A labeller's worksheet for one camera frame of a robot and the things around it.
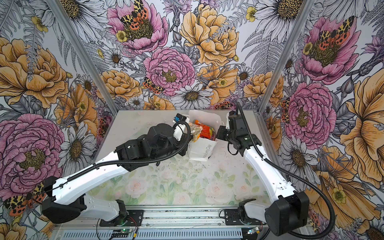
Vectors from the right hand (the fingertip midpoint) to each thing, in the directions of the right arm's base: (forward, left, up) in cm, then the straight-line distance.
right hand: (218, 135), depth 80 cm
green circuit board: (-39, +48, -23) cm, 66 cm away
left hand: (-11, +15, +11) cm, 21 cm away
